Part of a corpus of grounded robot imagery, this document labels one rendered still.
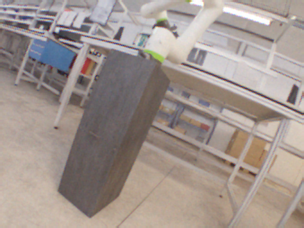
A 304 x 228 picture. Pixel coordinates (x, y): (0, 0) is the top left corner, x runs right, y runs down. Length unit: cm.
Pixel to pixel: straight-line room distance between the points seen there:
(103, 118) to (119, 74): 20
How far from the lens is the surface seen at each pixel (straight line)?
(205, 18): 112
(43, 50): 272
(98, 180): 82
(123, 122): 71
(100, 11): 288
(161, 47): 92
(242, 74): 120
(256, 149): 460
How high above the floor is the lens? 64
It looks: 2 degrees down
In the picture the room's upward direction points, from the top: 24 degrees clockwise
